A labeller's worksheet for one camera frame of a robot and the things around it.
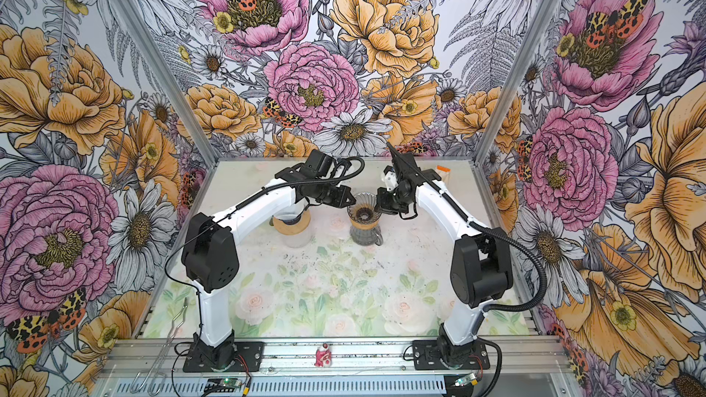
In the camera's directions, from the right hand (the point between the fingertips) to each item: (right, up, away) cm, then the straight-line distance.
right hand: (378, 215), depth 86 cm
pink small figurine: (-15, -35, -15) cm, 41 cm away
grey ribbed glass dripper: (-4, 0, +5) cm, 7 cm away
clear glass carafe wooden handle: (-27, -10, +11) cm, 30 cm away
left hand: (-8, +2, +1) cm, 9 cm away
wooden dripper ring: (-4, -4, +4) cm, 7 cm away
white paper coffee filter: (-26, +1, +1) cm, 26 cm away
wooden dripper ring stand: (-27, -4, 0) cm, 27 cm away
